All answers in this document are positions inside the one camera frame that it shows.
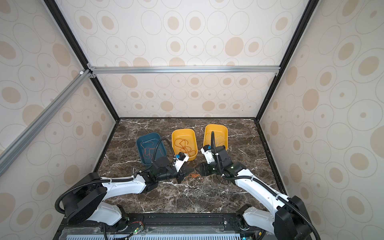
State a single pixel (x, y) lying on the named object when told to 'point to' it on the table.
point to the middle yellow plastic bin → (189, 134)
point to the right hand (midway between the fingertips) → (200, 166)
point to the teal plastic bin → (147, 144)
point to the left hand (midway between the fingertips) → (197, 170)
